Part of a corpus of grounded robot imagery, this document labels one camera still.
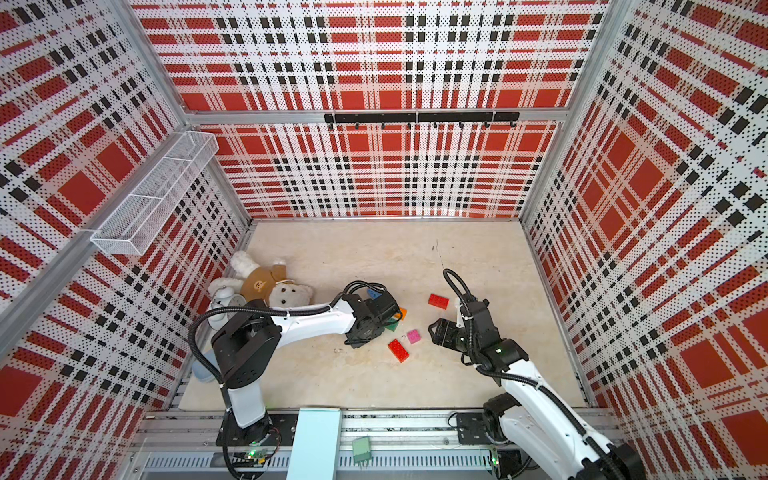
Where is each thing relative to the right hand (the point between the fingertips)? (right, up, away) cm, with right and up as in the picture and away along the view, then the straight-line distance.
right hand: (442, 331), depth 82 cm
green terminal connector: (-21, -25, -11) cm, 34 cm away
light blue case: (-68, -11, 0) cm, 69 cm away
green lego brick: (-13, +4, -6) cm, 15 cm away
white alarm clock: (-63, +9, +4) cm, 64 cm away
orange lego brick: (-11, +7, -7) cm, 14 cm away
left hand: (-19, -3, +8) cm, 21 cm away
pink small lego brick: (-8, -4, +8) cm, 11 cm away
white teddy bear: (-53, +12, +11) cm, 56 cm away
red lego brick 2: (+1, +6, +14) cm, 16 cm away
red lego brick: (-12, -8, +4) cm, 15 cm away
